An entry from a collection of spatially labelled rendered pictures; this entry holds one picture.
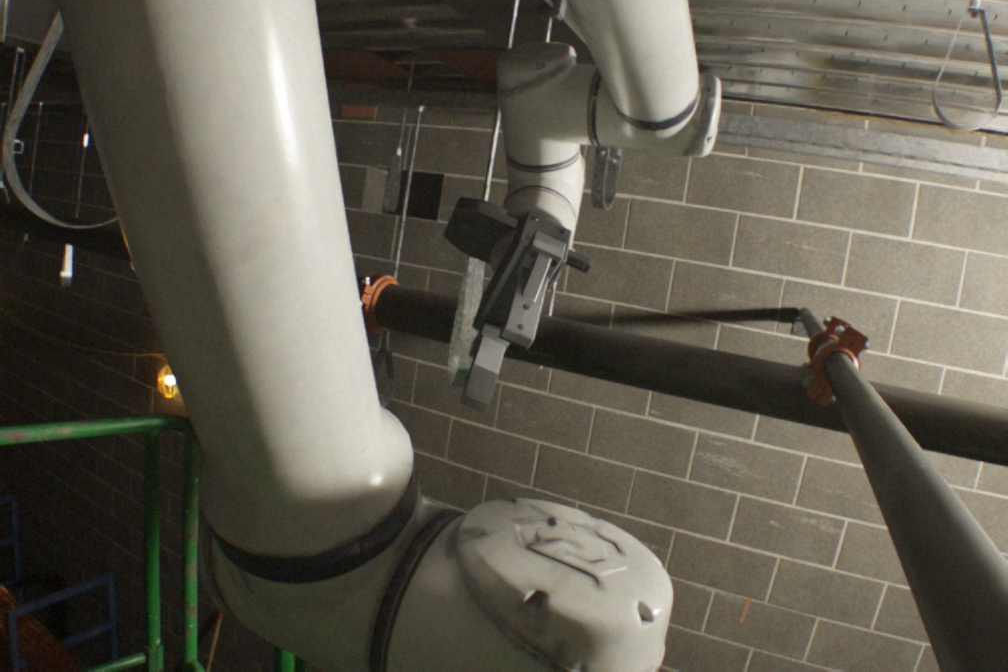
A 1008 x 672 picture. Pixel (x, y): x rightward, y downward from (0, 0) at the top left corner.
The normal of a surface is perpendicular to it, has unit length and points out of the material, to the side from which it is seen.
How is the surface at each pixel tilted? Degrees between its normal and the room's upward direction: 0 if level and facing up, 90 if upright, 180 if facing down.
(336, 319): 91
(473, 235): 127
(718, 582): 90
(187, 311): 117
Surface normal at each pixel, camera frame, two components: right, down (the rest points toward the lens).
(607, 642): 0.28, 0.07
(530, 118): -0.39, 0.63
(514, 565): 0.18, -0.95
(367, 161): -0.40, 0.03
